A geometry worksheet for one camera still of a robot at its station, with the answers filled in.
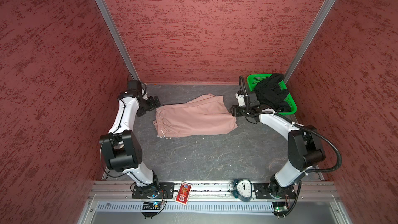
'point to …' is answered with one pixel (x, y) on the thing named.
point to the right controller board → (280, 209)
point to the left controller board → (151, 206)
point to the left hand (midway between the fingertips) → (154, 110)
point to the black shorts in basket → (270, 93)
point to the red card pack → (183, 193)
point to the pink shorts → (209, 113)
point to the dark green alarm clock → (242, 190)
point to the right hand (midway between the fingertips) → (233, 112)
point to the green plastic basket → (253, 79)
